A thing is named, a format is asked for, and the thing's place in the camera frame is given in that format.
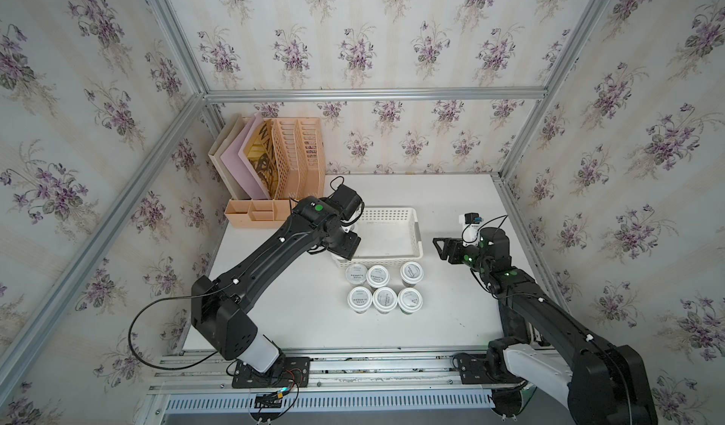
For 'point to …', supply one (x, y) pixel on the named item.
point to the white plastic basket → (390, 236)
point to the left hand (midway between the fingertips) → (346, 248)
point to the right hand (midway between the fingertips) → (446, 240)
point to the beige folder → (219, 148)
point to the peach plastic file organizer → (298, 151)
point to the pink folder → (239, 165)
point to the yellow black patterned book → (263, 158)
